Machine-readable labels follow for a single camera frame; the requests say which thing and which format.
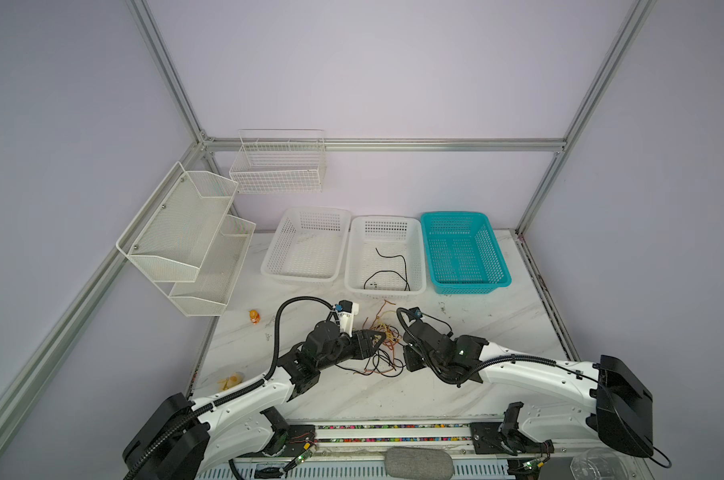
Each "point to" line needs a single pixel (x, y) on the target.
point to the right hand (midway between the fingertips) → (403, 350)
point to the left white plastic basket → (309, 246)
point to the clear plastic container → (599, 464)
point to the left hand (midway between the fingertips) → (380, 337)
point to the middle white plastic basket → (385, 258)
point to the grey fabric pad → (418, 463)
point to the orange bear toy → (254, 316)
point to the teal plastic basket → (463, 254)
